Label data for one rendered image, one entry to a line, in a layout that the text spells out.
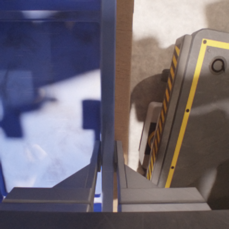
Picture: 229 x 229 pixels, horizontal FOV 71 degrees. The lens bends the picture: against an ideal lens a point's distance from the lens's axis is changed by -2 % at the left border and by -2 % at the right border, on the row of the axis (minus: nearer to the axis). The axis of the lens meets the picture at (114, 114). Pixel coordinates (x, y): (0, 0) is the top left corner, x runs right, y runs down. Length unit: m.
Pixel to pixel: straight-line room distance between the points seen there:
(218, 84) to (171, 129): 0.15
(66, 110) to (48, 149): 0.07
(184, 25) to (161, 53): 0.14
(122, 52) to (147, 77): 0.49
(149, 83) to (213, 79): 0.33
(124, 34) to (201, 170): 0.41
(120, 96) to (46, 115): 0.11
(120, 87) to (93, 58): 0.05
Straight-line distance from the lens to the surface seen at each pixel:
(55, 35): 0.25
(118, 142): 0.16
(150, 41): 0.73
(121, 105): 0.24
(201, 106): 0.45
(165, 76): 0.62
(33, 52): 0.26
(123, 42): 0.24
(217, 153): 0.52
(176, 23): 0.77
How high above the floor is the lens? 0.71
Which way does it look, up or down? 75 degrees down
